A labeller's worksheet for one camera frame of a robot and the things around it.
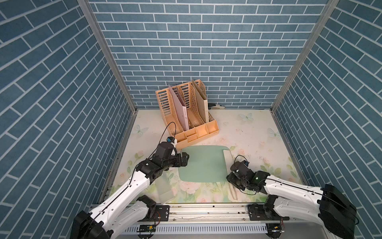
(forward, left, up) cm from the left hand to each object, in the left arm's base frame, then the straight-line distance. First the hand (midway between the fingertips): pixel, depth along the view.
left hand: (186, 157), depth 79 cm
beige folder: (+28, -9, +14) cm, 33 cm away
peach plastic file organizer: (+24, -7, -6) cm, 26 cm away
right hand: (-8, -23, -12) cm, 27 cm away
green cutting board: (+4, -12, -18) cm, 22 cm away
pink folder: (+22, +3, +14) cm, 26 cm away
